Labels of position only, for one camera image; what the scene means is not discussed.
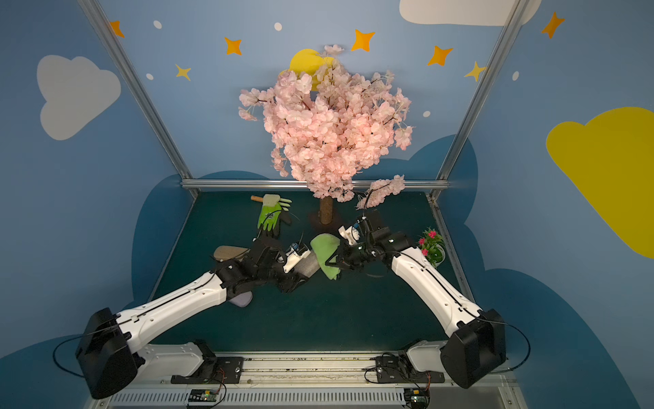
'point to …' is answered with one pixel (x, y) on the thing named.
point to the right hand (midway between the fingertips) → (331, 259)
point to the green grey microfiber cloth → (324, 245)
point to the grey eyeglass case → (308, 265)
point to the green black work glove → (272, 212)
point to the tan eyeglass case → (226, 252)
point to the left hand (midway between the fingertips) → (303, 266)
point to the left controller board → (203, 395)
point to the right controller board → (417, 398)
